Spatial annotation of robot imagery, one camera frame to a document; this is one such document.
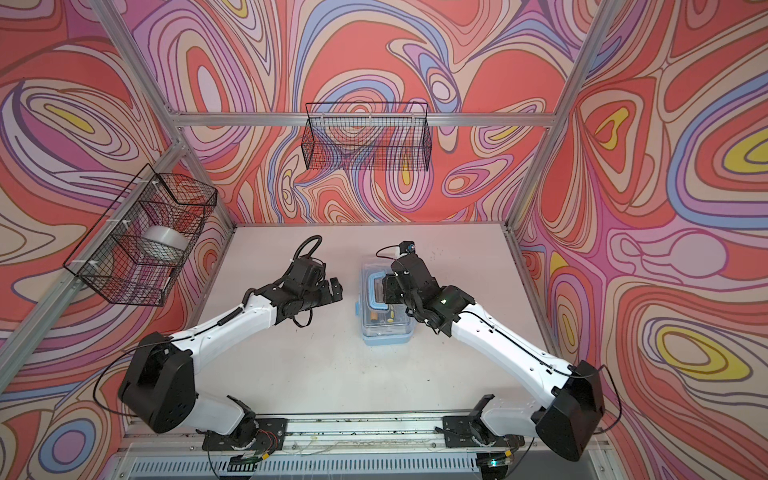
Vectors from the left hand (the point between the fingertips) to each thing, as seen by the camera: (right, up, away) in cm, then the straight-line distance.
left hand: (334, 290), depth 88 cm
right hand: (+17, +2, -11) cm, 20 cm away
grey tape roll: (-38, +13, -18) cm, 44 cm away
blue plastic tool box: (+15, -9, -4) cm, 18 cm away
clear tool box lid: (+11, +3, +2) cm, 12 cm away
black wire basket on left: (-48, +9, -21) cm, 53 cm away
